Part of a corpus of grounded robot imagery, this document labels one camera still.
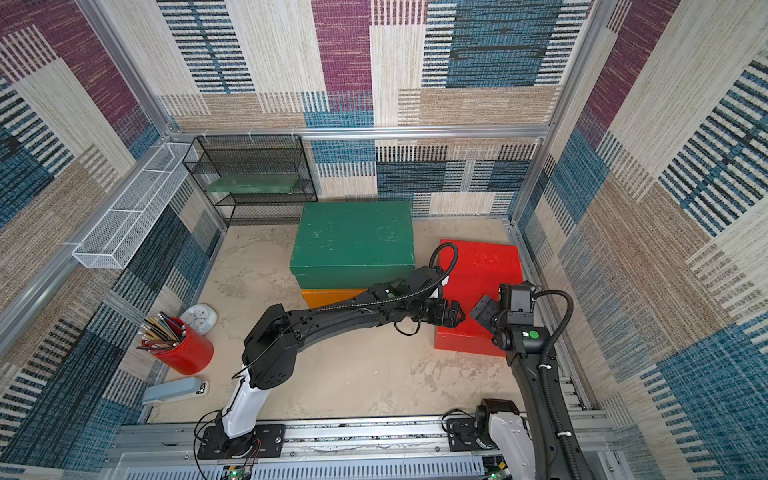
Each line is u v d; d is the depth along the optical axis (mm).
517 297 575
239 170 1072
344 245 831
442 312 717
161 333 782
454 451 727
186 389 783
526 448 537
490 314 702
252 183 940
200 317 922
